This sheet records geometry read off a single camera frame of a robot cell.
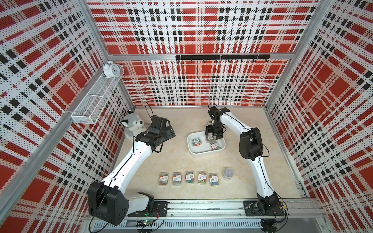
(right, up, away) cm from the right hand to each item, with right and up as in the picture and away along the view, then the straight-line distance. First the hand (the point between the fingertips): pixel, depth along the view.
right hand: (212, 135), depth 98 cm
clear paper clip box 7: (-11, -4, -2) cm, 12 cm away
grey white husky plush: (-50, +8, -10) cm, 51 cm away
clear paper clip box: (-1, -23, -16) cm, 28 cm away
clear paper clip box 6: (+1, -6, -2) cm, 7 cm away
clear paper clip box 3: (-15, -22, -16) cm, 31 cm away
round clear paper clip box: (+7, -20, -14) cm, 26 cm away
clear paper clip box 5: (-30, -23, -16) cm, 41 cm away
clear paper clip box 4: (-23, -23, -16) cm, 36 cm away
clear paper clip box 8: (-2, -2, +1) cm, 2 cm away
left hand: (-27, +3, -15) cm, 31 cm away
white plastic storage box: (-5, -8, -2) cm, 10 cm away
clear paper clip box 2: (-8, -22, -16) cm, 29 cm away
